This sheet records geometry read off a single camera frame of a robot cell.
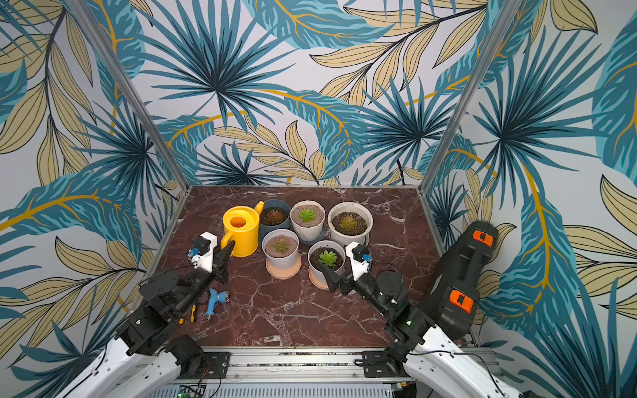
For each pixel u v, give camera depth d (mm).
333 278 606
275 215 955
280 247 876
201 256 530
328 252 858
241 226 639
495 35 732
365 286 607
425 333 516
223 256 604
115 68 782
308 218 949
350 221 931
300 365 749
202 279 571
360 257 560
